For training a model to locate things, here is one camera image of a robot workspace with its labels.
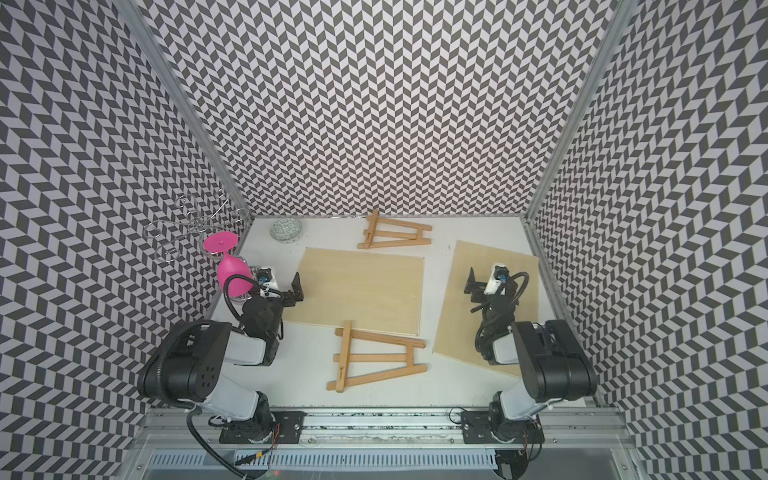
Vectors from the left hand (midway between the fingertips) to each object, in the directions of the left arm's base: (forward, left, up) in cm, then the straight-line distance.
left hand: (283, 275), depth 90 cm
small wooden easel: (+28, -31, -11) cm, 43 cm away
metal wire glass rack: (+15, +30, +9) cm, 35 cm away
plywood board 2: (-11, -54, -12) cm, 56 cm away
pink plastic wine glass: (-4, +7, +22) cm, 23 cm away
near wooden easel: (-23, -21, -6) cm, 31 cm away
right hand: (0, -62, +1) cm, 62 cm away
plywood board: (-2, -29, -8) cm, 30 cm away
